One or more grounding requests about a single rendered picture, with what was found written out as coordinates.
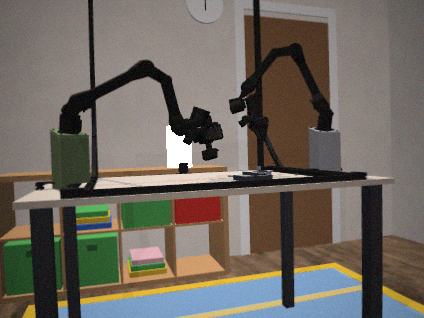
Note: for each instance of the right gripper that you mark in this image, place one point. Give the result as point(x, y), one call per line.
point(209, 153)

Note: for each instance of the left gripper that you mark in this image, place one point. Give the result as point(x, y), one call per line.
point(260, 127)

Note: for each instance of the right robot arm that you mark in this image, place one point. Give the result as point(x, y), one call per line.
point(70, 123)

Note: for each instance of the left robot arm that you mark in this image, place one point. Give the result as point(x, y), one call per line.
point(237, 105)

